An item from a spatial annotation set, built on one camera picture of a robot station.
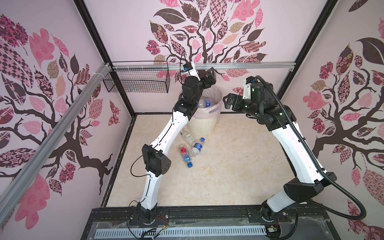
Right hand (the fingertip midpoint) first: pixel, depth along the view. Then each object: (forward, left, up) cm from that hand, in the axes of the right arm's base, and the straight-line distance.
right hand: (232, 97), depth 67 cm
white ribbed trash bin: (+16, +12, -41) cm, 45 cm away
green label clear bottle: (+5, +22, -37) cm, 44 cm away
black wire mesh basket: (+33, +54, -9) cm, 64 cm away
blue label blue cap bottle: (-3, +16, -38) cm, 42 cm away
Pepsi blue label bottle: (+13, +12, -15) cm, 23 cm away
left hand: (+15, +11, +5) cm, 19 cm away
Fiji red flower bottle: (-9, +24, -38) cm, 46 cm away
